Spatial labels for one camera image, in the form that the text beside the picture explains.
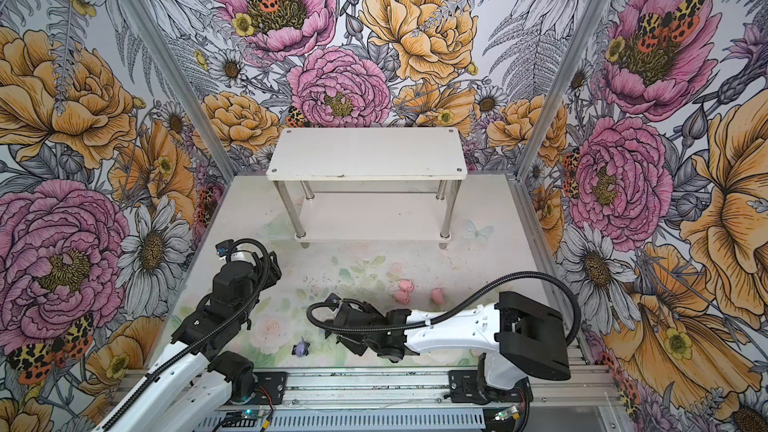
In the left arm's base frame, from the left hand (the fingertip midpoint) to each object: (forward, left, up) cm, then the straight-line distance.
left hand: (265, 267), depth 80 cm
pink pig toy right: (-3, -46, -14) cm, 49 cm away
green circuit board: (-30, +1, -15) cm, 34 cm away
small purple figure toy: (-17, -9, -11) cm, 23 cm away
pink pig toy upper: (0, -37, -12) cm, 39 cm away
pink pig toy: (-3, -36, -12) cm, 38 cm away
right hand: (-13, -24, -9) cm, 29 cm away
